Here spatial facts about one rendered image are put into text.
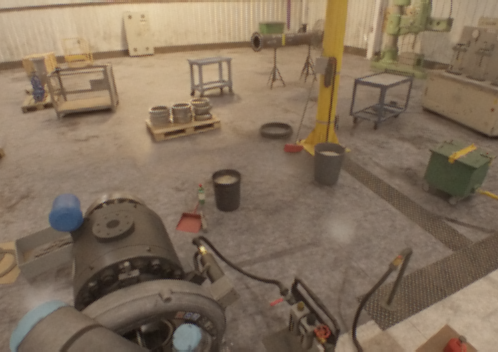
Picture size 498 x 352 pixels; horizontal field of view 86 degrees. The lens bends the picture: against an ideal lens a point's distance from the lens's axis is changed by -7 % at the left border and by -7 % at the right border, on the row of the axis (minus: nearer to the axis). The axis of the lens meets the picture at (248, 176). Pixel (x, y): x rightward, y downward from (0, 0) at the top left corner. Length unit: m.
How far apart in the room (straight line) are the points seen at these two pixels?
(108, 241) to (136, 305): 0.51
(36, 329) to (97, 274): 0.94
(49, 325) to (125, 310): 0.62
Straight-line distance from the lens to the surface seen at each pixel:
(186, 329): 1.10
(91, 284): 1.55
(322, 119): 4.36
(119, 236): 1.60
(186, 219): 3.09
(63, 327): 0.60
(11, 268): 3.28
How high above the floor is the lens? 1.89
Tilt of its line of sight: 30 degrees down
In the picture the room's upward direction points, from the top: 1 degrees counter-clockwise
